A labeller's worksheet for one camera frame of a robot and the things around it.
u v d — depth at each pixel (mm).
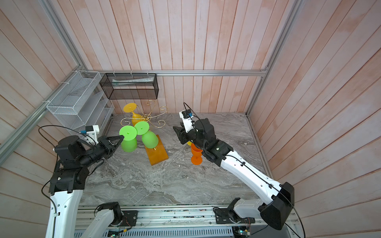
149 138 746
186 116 563
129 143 700
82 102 742
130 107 796
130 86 1040
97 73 854
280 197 390
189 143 1013
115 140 623
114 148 578
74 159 452
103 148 548
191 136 590
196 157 950
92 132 570
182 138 607
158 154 954
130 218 730
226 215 727
